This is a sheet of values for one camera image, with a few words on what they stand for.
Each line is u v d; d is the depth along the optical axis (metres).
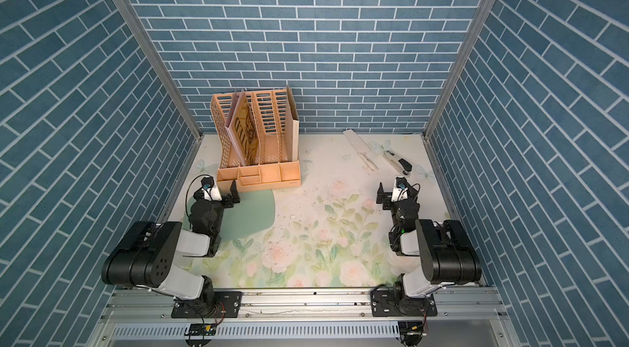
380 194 0.84
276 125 1.09
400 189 0.76
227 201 0.81
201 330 0.72
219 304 0.73
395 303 0.72
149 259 0.45
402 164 1.05
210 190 0.75
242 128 0.93
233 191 0.83
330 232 0.89
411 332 0.70
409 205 0.72
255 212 0.94
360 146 1.16
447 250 0.47
